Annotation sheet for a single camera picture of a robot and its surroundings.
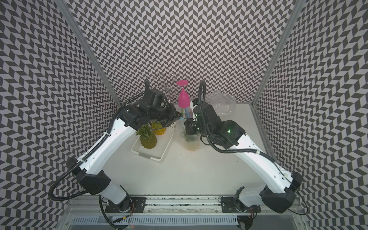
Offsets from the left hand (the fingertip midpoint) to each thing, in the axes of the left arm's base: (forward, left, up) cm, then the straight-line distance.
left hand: (183, 116), depth 67 cm
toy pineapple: (+2, +23, -21) cm, 31 cm away
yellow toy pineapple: (+11, +18, -26) cm, 33 cm away
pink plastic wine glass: (+24, +1, -12) cm, 27 cm away
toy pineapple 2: (-4, -4, -18) cm, 18 cm away
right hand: (-4, -2, -2) cm, 5 cm away
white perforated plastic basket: (-3, +17, -32) cm, 36 cm away
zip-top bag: (+2, +2, -15) cm, 15 cm away
